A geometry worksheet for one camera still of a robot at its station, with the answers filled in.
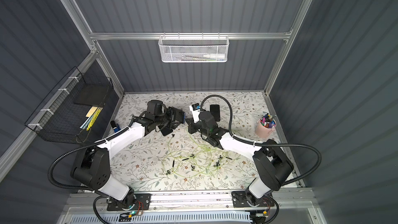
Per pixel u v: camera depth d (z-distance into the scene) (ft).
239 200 2.41
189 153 2.93
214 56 2.95
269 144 1.62
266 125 2.87
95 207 2.19
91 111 2.49
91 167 1.46
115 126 3.14
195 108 2.37
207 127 2.15
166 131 3.20
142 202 2.38
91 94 2.63
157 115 2.32
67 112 2.37
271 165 1.45
